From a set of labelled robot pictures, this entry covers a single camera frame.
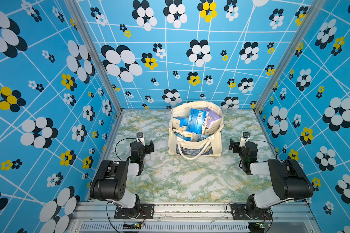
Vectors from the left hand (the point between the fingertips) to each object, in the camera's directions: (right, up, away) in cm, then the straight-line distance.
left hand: (146, 139), depth 94 cm
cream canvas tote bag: (+40, -3, -11) cm, 42 cm away
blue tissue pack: (+22, +12, -13) cm, 28 cm away
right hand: (+62, 0, 0) cm, 62 cm away
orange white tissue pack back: (+27, +4, -18) cm, 33 cm away
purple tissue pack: (+40, +13, -15) cm, 45 cm away
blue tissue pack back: (+31, +12, -18) cm, 37 cm away
